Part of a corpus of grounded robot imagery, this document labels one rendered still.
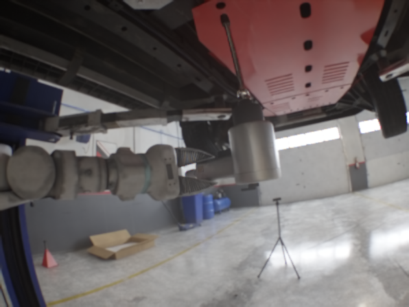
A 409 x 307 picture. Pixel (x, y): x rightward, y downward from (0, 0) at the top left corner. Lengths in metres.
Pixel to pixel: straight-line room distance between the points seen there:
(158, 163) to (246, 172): 0.15
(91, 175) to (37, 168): 0.08
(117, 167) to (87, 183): 0.05
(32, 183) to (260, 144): 0.35
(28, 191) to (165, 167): 0.22
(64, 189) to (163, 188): 0.16
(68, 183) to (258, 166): 0.30
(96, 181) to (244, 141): 0.25
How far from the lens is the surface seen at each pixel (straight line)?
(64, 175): 0.27
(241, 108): 0.38
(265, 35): 0.76
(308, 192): 8.93
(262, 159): 0.34
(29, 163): 0.26
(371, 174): 9.54
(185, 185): 0.39
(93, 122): 1.06
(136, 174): 0.29
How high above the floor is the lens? 1.10
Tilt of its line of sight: 11 degrees up
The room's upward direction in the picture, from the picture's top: 6 degrees counter-clockwise
